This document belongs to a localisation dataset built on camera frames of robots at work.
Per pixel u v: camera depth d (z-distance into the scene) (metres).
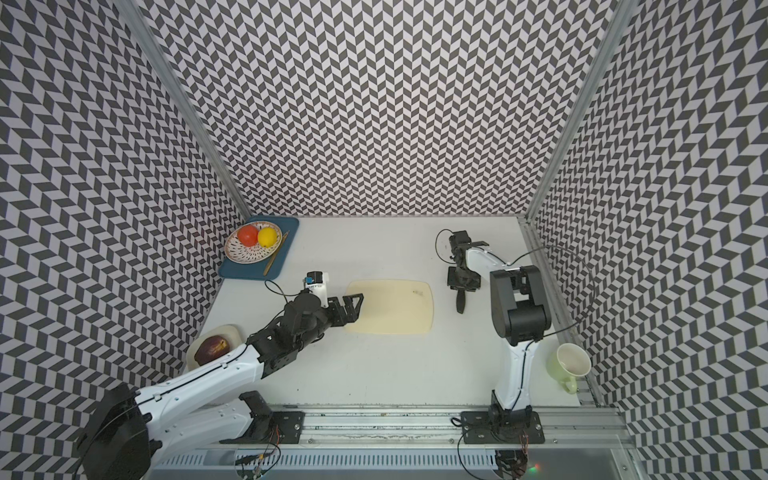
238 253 1.08
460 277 0.85
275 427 0.72
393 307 0.90
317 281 0.70
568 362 0.78
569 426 0.75
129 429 0.39
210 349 0.79
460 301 0.96
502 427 0.65
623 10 0.67
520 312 0.53
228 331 0.89
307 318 0.59
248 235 1.08
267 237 1.06
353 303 0.73
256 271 1.02
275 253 1.05
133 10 0.71
